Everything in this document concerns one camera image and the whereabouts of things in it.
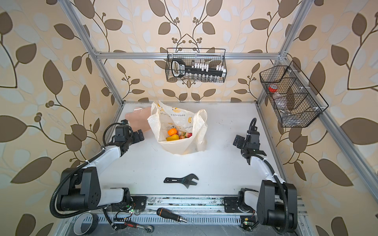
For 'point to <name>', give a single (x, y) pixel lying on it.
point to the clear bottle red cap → (283, 105)
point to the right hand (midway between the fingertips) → (244, 140)
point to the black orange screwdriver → (165, 212)
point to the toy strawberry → (183, 135)
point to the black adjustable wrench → (186, 180)
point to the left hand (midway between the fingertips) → (132, 133)
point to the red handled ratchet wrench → (148, 228)
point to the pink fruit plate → (138, 119)
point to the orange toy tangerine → (172, 131)
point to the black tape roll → (85, 223)
